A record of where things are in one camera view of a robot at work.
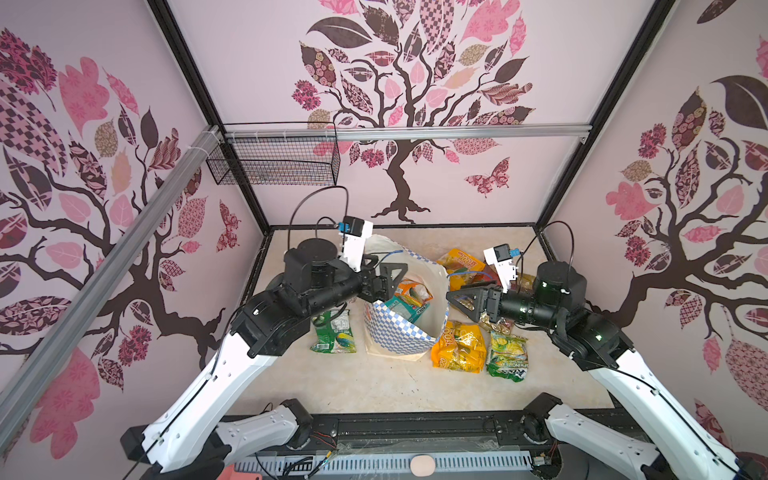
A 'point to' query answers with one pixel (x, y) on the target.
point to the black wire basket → (275, 161)
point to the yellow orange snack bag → (458, 266)
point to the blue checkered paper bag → (388, 332)
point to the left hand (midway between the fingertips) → (392, 270)
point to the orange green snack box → (411, 299)
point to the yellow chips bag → (460, 346)
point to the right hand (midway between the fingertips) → (457, 290)
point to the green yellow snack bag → (508, 356)
